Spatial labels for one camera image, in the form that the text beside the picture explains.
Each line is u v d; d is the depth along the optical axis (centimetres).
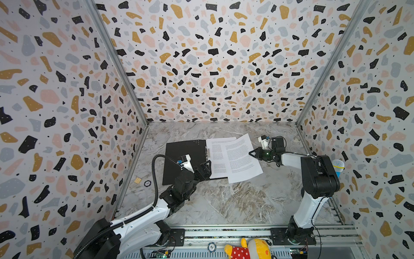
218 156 103
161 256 71
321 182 51
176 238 74
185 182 59
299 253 72
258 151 90
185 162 70
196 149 107
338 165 69
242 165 98
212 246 72
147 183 91
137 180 90
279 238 73
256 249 66
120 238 42
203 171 71
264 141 93
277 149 81
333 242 74
